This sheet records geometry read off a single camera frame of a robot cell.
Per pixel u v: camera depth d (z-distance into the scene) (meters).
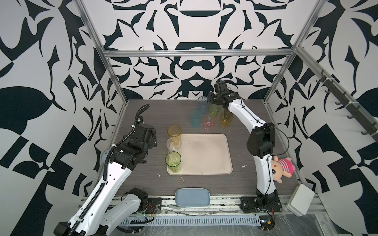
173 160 0.86
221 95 0.74
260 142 0.57
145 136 0.53
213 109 1.07
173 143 0.87
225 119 1.05
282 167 0.81
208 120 1.02
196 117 1.02
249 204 0.74
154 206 0.73
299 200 0.73
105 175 0.43
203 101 1.06
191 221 0.65
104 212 0.41
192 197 0.74
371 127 0.50
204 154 0.93
